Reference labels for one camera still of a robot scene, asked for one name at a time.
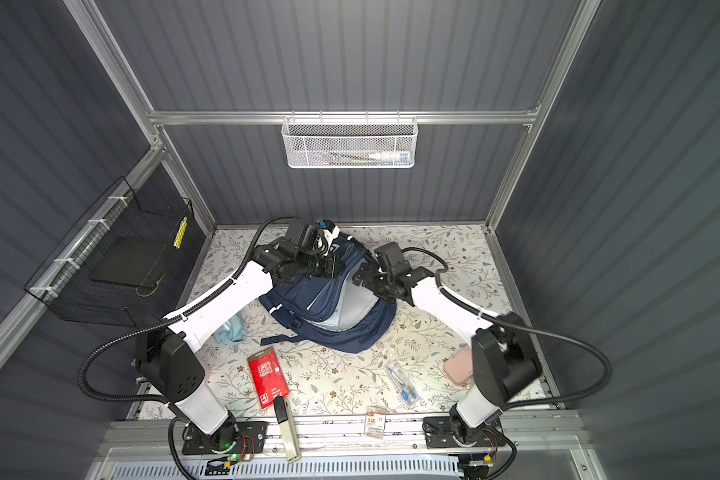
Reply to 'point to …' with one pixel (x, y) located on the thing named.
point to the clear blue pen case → (408, 393)
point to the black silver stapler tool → (286, 420)
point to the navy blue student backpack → (331, 310)
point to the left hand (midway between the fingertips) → (344, 263)
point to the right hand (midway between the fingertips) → (364, 284)
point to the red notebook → (268, 377)
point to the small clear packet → (375, 420)
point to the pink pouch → (460, 365)
